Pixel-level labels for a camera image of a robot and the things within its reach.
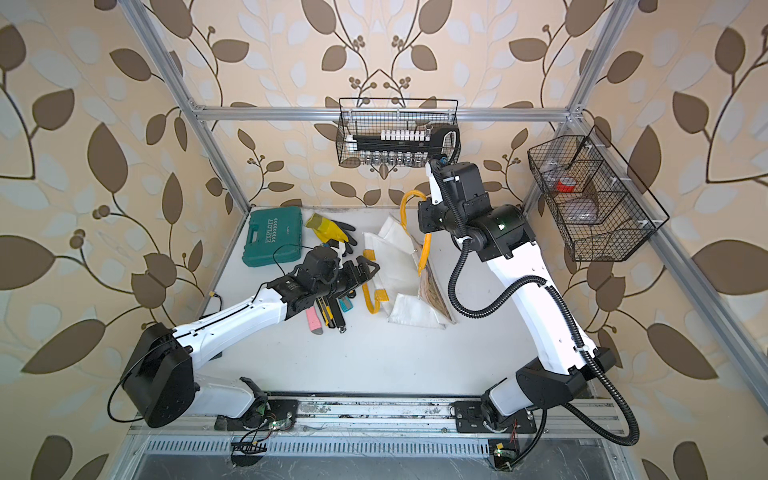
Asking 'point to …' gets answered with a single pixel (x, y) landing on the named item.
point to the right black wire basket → (598, 202)
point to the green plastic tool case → (274, 235)
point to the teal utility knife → (345, 304)
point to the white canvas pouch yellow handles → (399, 281)
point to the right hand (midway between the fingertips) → (426, 206)
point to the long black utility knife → (338, 315)
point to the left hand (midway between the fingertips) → (367, 269)
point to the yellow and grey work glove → (329, 229)
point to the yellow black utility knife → (326, 312)
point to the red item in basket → (566, 185)
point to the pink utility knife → (315, 319)
